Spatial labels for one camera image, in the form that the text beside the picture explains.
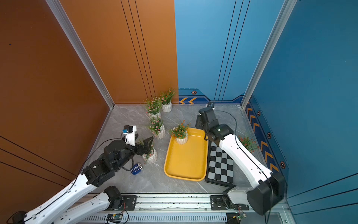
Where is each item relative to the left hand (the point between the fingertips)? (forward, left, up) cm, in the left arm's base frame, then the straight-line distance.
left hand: (147, 135), depth 70 cm
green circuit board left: (-32, +17, -29) cm, 47 cm away
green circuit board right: (-32, -47, -26) cm, 62 cm away
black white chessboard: (-7, -40, -23) cm, 47 cm away
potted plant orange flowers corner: (+40, -4, -12) cm, 42 cm away
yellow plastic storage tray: (-2, -22, -28) cm, 35 cm away
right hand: (+12, -30, -2) cm, 32 cm away
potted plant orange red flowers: (+9, -16, -12) cm, 22 cm away
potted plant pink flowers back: (+31, +4, -12) cm, 33 cm away
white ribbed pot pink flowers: (-4, +1, -20) cm, 20 cm away
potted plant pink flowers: (+13, -2, -12) cm, 18 cm away
